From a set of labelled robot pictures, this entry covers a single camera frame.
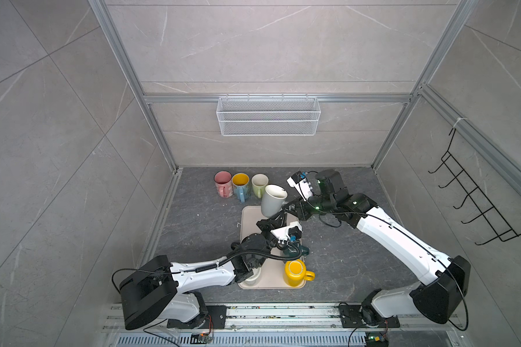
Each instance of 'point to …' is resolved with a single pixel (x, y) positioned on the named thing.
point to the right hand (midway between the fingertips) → (285, 205)
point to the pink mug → (223, 183)
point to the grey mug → (272, 200)
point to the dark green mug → (294, 249)
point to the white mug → (253, 279)
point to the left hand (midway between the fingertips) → (280, 206)
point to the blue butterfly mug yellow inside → (241, 184)
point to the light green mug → (259, 181)
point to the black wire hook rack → (478, 216)
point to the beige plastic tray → (272, 267)
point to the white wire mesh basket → (268, 116)
